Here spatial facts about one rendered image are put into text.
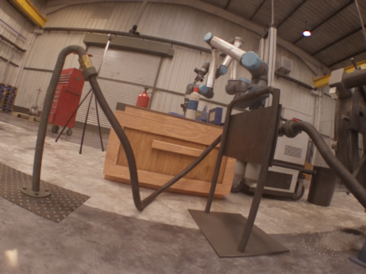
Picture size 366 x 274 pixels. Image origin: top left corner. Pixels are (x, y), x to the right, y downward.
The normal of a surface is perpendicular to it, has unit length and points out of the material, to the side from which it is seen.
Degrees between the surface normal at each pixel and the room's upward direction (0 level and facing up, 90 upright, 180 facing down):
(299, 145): 90
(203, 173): 90
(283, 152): 90
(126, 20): 90
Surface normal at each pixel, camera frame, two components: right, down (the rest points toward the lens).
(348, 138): -0.71, 0.07
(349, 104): -0.66, -0.29
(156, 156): 0.20, 0.00
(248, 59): -0.59, -0.11
